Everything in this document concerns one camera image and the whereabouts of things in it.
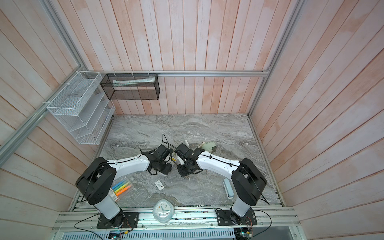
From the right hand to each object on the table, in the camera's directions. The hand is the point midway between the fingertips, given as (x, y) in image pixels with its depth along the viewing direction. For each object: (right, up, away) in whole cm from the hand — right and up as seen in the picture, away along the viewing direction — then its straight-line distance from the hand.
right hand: (182, 172), depth 85 cm
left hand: (-10, -1, +6) cm, 12 cm away
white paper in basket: (-39, +53, +4) cm, 67 cm away
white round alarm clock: (-9, -16, -11) cm, 22 cm away
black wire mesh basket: (-37, +55, +19) cm, 70 cm away
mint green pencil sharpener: (+17, +14, +12) cm, 25 cm away
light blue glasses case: (+26, -8, -5) cm, 27 cm away
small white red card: (-13, -7, -1) cm, 15 cm away
